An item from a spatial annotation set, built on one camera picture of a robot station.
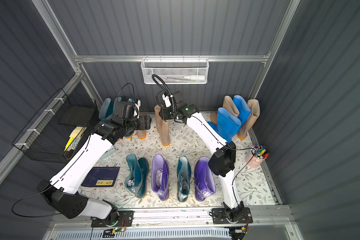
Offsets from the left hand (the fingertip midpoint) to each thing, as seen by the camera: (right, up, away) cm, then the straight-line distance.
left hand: (146, 119), depth 73 cm
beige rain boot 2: (+46, +9, +16) cm, 49 cm away
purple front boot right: (+27, -27, -14) cm, 41 cm away
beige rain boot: (+7, -3, +11) cm, 13 cm away
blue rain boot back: (+54, +7, +13) cm, 56 cm away
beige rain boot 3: (+60, +6, +12) cm, 61 cm away
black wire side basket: (-46, -9, -4) cm, 47 cm away
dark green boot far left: (-29, +7, +18) cm, 35 cm away
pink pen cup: (+62, -19, +10) cm, 66 cm away
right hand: (+7, +5, +9) cm, 12 cm away
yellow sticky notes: (-37, -7, +1) cm, 38 cm away
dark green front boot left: (-2, -27, -9) cm, 28 cm away
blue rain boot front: (+43, -2, +9) cm, 44 cm away
